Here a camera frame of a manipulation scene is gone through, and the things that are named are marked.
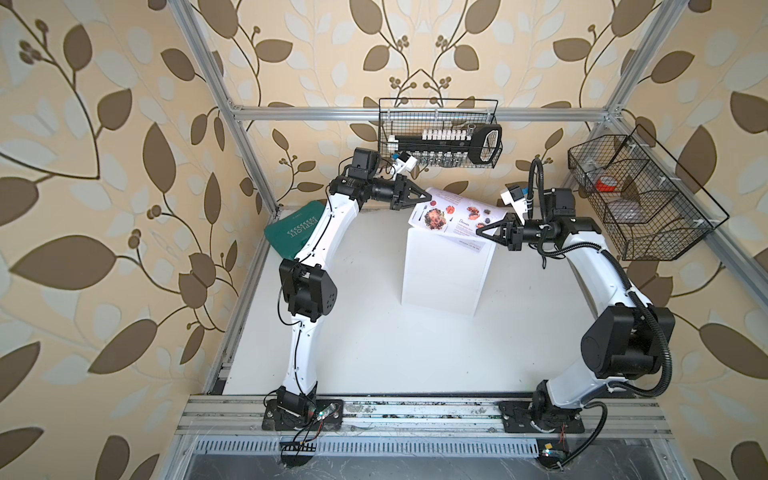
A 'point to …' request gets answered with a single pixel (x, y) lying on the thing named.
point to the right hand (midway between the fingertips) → (477, 233)
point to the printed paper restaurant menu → (457, 217)
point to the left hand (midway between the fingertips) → (424, 195)
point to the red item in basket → (606, 184)
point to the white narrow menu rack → (444, 273)
